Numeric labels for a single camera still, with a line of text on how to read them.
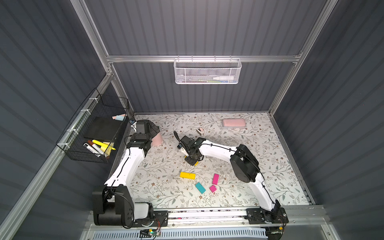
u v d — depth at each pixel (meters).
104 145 0.69
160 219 0.74
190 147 0.74
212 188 0.83
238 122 1.11
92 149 0.67
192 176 0.87
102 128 0.72
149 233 0.70
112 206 0.41
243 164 0.58
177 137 0.84
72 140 0.62
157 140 0.97
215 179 0.87
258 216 0.74
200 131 1.06
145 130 0.64
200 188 0.83
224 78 0.89
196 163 0.85
